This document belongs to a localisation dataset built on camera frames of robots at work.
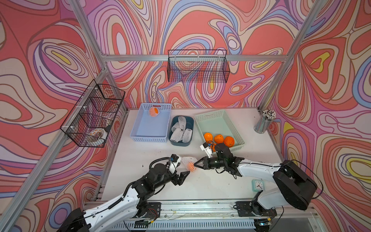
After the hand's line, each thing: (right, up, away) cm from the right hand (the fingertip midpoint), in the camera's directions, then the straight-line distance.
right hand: (195, 168), depth 80 cm
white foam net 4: (-13, +23, +20) cm, 33 cm away
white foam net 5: (-4, +3, 0) cm, 5 cm away
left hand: (-5, +1, -3) cm, 6 cm away
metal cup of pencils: (+47, +30, +11) cm, 57 cm away
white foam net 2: (-12, +18, +13) cm, 25 cm away
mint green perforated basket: (+19, +26, +31) cm, 44 cm away
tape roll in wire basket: (-49, +21, -8) cm, 54 cm away
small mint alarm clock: (+35, -9, 0) cm, 37 cm away
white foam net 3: (-4, +17, +14) cm, 22 cm away
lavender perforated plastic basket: (-35, +22, +26) cm, 49 cm away
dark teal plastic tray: (-3, +25, +27) cm, 37 cm away
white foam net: (-8, +27, +22) cm, 35 cm away
